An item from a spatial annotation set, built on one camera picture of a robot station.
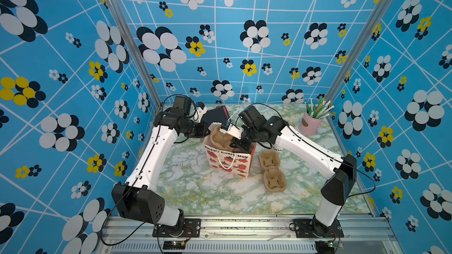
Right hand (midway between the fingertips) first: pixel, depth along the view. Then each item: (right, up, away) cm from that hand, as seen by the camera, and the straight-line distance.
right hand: (234, 140), depth 77 cm
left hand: (-10, +5, -1) cm, 11 cm away
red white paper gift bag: (-5, -7, -3) cm, 9 cm away
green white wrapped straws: (+46, +14, +14) cm, 50 cm away
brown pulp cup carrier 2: (+19, -20, +7) cm, 29 cm away
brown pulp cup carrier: (-6, 0, +1) cm, 6 cm away
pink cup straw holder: (+43, +6, +21) cm, 48 cm away
